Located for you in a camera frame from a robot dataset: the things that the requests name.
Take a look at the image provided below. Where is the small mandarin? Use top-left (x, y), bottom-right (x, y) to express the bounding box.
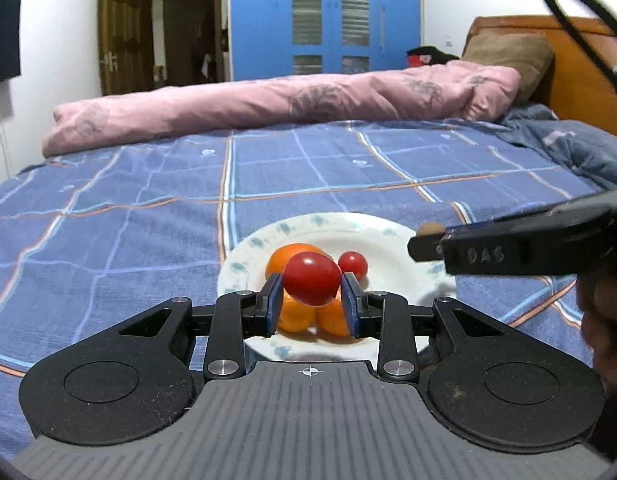
top-left (277, 292), bottom-right (316, 334)
top-left (315, 296), bottom-right (349, 338)

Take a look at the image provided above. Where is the blue plaid bedsheet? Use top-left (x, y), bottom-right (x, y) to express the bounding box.
top-left (0, 122), bottom-right (599, 457)

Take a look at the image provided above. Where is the brown kiwi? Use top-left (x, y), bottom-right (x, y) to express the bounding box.
top-left (417, 221), bottom-right (446, 236)

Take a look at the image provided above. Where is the red cherry tomato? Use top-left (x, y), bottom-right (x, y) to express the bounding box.
top-left (337, 250), bottom-right (369, 281)
top-left (282, 252), bottom-right (341, 308)

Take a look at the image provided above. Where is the pink rolled quilt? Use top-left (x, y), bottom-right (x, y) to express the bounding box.
top-left (42, 61), bottom-right (521, 158)

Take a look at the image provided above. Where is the brown wooden door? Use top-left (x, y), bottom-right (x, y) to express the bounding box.
top-left (97, 0), bottom-right (154, 96)

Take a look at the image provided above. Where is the red black bag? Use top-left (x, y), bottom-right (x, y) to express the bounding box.
top-left (406, 46), bottom-right (459, 68)

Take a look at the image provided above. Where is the blue crumpled blanket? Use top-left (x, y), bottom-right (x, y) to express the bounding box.
top-left (495, 103), bottom-right (617, 190)

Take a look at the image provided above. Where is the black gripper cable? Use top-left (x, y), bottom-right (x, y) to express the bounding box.
top-left (537, 0), bottom-right (617, 111)

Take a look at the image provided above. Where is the large orange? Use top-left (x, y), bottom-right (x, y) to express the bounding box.
top-left (265, 243), bottom-right (325, 278)

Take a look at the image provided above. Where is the black wall television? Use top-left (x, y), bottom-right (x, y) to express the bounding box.
top-left (0, 0), bottom-right (21, 83)

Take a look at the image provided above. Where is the wooden headboard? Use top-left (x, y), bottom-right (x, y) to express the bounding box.
top-left (467, 15), bottom-right (617, 136)

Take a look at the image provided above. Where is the person right hand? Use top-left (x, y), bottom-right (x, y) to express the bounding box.
top-left (576, 271), bottom-right (617, 394)

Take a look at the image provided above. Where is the small mandarin front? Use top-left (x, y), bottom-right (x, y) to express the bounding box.
top-left (315, 296), bottom-right (349, 338)

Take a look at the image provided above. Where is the white floral plate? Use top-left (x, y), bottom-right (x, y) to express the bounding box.
top-left (217, 212), bottom-right (457, 364)

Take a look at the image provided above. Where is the brown pillow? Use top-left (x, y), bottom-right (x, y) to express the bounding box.
top-left (461, 34), bottom-right (553, 105)

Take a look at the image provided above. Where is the blue wardrobe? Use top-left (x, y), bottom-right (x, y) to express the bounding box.
top-left (228, 0), bottom-right (421, 80)

